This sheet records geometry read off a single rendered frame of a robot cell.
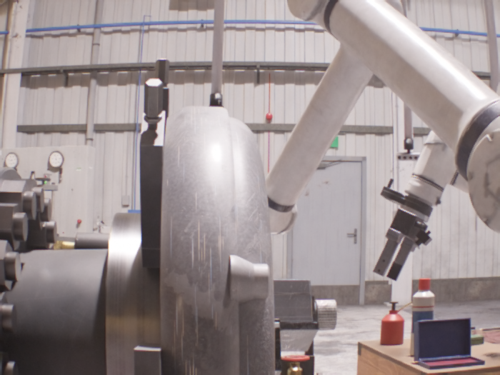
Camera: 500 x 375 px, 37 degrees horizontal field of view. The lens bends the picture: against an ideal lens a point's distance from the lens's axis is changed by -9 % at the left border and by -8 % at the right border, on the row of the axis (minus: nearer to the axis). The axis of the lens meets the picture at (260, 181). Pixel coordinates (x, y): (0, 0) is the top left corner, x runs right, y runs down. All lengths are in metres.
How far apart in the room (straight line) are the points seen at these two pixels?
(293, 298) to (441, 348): 1.14
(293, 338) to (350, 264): 10.81
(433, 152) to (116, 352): 1.04
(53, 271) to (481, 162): 0.61
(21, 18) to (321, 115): 11.18
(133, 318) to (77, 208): 6.73
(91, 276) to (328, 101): 0.75
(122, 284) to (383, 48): 0.59
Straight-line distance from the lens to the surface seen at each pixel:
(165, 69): 1.26
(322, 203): 11.86
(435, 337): 2.15
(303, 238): 11.83
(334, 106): 1.67
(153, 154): 0.92
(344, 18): 1.41
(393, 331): 2.56
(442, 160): 1.82
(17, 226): 1.07
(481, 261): 12.32
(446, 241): 12.17
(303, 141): 1.72
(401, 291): 11.68
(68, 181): 7.78
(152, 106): 0.92
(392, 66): 1.30
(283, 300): 1.05
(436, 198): 1.83
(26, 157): 8.03
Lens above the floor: 0.77
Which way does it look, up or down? 5 degrees up
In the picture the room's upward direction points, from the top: 1 degrees clockwise
